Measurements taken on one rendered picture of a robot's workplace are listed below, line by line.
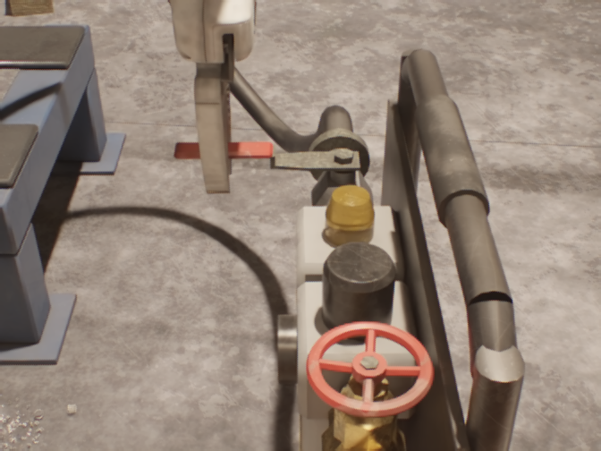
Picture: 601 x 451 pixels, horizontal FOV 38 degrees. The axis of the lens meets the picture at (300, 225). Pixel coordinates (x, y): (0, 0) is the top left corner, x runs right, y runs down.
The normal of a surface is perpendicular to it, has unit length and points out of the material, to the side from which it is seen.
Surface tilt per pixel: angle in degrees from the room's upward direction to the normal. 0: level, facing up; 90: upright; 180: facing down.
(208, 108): 95
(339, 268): 0
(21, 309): 90
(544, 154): 0
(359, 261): 0
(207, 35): 90
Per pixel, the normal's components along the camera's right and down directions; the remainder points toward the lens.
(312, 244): 0.00, -0.81
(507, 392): 0.27, 0.53
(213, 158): 0.01, 0.81
